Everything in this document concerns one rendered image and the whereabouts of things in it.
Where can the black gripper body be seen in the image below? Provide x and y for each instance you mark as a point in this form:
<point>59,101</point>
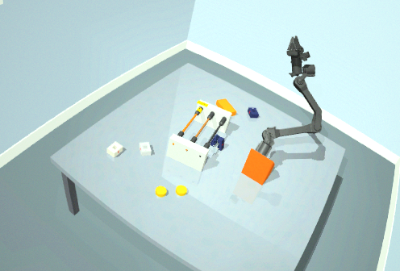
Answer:
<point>294,56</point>

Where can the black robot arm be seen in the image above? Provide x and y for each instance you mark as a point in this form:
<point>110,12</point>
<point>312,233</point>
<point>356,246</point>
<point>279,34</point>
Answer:
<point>300,84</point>

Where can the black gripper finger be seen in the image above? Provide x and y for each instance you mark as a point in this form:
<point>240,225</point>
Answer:
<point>292,45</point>
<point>297,42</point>

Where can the yellow short cylinder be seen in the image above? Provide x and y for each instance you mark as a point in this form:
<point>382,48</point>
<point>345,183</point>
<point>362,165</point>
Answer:
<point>181,190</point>
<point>160,191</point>

